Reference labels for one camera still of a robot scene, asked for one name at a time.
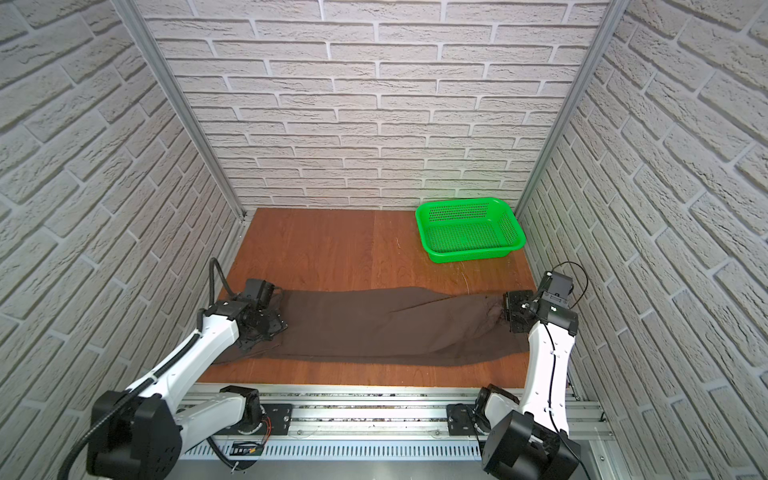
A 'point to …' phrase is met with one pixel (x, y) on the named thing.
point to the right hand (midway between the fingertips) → (503, 297)
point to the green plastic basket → (468, 230)
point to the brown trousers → (370, 327)
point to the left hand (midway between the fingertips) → (273, 327)
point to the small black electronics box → (247, 448)
